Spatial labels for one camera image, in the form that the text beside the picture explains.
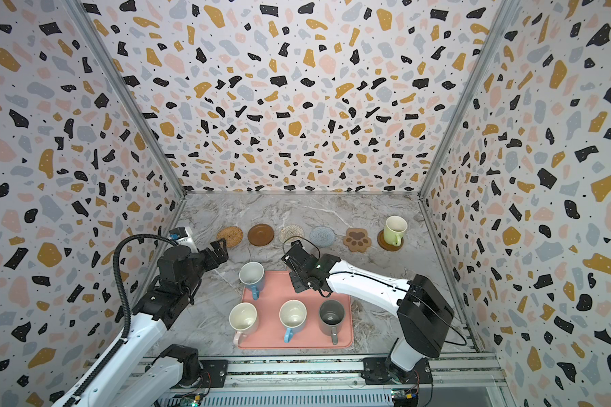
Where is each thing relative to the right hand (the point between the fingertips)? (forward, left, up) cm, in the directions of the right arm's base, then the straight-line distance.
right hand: (299, 273), depth 83 cm
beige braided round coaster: (+25, +6, -10) cm, 28 cm away
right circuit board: (-32, -32, -12) cm, 46 cm away
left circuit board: (-33, +28, -11) cm, 45 cm away
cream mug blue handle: (-11, +2, -10) cm, 15 cm away
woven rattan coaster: (+23, +30, -11) cm, 39 cm away
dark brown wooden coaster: (+23, +19, -11) cm, 31 cm away
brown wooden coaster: (+19, -33, -12) cm, 40 cm away
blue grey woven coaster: (+23, -7, -12) cm, 27 cm away
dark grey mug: (-11, -11, -8) cm, 18 cm away
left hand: (+5, +25, +12) cm, 28 cm away
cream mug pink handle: (-12, +18, -8) cm, 23 cm away
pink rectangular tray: (-15, +9, -12) cm, 21 cm away
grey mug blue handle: (+2, +17, -5) cm, 17 cm away
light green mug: (+20, -35, -2) cm, 40 cm away
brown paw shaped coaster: (+22, -22, -12) cm, 33 cm away
